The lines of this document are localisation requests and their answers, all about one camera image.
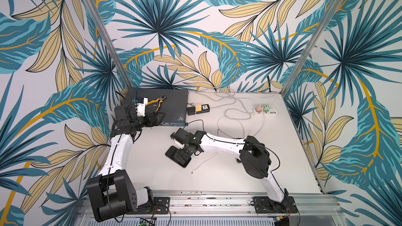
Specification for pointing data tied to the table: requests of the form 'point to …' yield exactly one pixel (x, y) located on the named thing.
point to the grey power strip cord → (223, 105)
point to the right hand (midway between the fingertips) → (176, 163)
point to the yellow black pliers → (160, 101)
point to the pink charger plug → (259, 109)
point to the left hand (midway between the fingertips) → (158, 115)
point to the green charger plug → (266, 108)
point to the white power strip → (264, 114)
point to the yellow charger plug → (198, 108)
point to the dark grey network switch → (175, 105)
